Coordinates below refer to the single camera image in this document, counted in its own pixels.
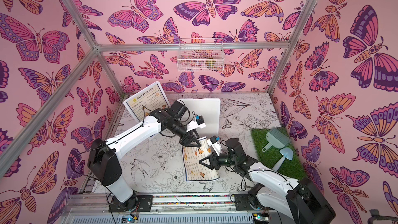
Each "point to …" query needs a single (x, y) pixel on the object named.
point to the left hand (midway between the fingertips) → (200, 141)
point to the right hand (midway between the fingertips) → (203, 159)
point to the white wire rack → (200, 55)
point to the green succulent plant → (210, 63)
